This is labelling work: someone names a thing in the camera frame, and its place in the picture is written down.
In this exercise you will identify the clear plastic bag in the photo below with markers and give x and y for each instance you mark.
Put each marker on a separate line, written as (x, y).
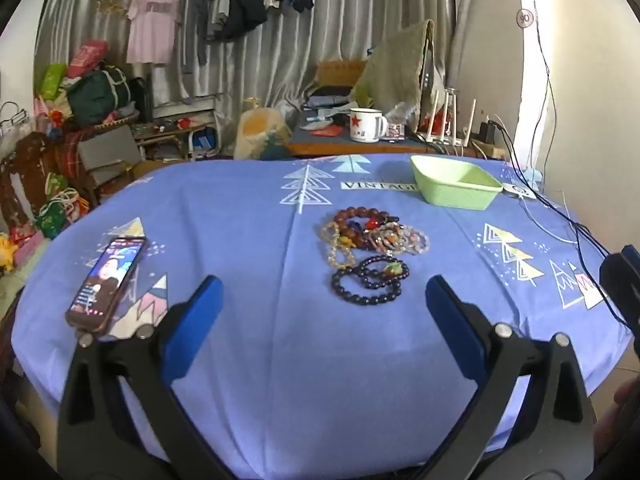
(400, 115)

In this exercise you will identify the dark green duffel bag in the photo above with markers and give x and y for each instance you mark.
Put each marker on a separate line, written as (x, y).
(95, 97)

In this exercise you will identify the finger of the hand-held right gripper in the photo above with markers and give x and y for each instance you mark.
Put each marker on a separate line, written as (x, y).
(611, 280)

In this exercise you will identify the light green bag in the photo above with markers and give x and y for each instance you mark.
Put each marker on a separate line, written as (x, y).
(52, 82)

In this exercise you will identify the beige towel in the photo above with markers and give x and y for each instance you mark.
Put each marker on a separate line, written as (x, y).
(395, 70)

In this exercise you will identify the pink red bag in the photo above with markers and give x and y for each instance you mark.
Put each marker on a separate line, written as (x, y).
(87, 57)

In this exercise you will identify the blue printed tablecloth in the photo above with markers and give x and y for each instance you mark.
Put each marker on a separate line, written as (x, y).
(250, 360)

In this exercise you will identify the black suitcase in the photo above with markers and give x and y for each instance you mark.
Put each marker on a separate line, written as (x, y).
(140, 97)

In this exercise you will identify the white dish rack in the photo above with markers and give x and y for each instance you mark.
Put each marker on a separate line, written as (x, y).
(440, 140)

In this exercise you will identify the cardboard box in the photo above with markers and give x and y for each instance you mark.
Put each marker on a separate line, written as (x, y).
(340, 72)

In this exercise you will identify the light green plastic bowl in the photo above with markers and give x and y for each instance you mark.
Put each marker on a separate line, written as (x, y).
(450, 195)

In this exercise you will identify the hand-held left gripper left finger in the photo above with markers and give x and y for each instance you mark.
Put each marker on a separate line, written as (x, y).
(197, 320)

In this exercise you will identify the grey folded board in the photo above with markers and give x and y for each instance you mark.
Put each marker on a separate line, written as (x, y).
(107, 152)

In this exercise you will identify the round wall sticker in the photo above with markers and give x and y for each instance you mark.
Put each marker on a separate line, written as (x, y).
(524, 18)

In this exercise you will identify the green gift bag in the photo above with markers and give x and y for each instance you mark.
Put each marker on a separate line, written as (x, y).
(52, 217)

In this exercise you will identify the carved wooden chair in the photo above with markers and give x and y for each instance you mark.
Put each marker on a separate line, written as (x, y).
(25, 170)

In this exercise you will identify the grey hanging garment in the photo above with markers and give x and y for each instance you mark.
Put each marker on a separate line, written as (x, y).
(200, 10)

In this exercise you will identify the black power adapter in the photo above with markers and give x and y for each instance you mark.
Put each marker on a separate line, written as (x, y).
(487, 131)

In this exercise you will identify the smartphone with lit screen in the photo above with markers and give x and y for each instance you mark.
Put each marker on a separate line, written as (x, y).
(105, 280)

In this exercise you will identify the white enamel mug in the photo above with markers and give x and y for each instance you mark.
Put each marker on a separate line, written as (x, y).
(362, 127)

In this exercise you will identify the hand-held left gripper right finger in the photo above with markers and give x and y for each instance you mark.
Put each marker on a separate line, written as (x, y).
(450, 320)

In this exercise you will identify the pink t-shirt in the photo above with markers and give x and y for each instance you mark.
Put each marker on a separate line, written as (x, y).
(152, 30)

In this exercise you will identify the red packet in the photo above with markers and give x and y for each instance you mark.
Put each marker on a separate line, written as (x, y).
(327, 131)

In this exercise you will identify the black hanging jacket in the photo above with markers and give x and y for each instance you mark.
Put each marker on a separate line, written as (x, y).
(245, 0)

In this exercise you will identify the beige orange sack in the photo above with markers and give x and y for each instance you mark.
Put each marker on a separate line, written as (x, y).
(260, 130)

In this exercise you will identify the white charger puck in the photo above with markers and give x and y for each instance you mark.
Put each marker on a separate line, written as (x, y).
(517, 190)

